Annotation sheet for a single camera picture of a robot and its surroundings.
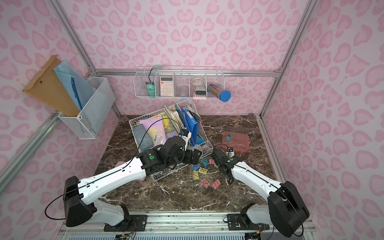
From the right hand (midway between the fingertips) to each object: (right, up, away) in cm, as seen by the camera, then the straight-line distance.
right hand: (230, 167), depth 86 cm
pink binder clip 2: (-15, -9, -1) cm, 17 cm away
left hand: (-20, +13, -13) cm, 27 cm away
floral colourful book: (-35, +21, -1) cm, 41 cm away
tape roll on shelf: (-18, +54, +10) cm, 58 cm away
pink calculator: (-39, +49, +10) cm, 63 cm away
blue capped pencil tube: (-4, +41, -2) cm, 41 cm away
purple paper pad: (-43, +23, 0) cm, 49 cm away
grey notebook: (-48, +18, -8) cm, 52 cm away
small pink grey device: (-17, +43, +5) cm, 47 cm away
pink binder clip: (-10, +2, +7) cm, 13 cm away
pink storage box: (+10, +13, +19) cm, 25 cm away
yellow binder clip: (-16, -2, +2) cm, 16 cm away
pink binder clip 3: (-8, -9, -2) cm, 12 cm away
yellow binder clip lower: (-20, -5, +2) cm, 21 cm away
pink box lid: (-66, +1, +8) cm, 66 cm away
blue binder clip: (-20, -1, +5) cm, 20 cm away
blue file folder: (-22, +24, +2) cm, 33 cm away
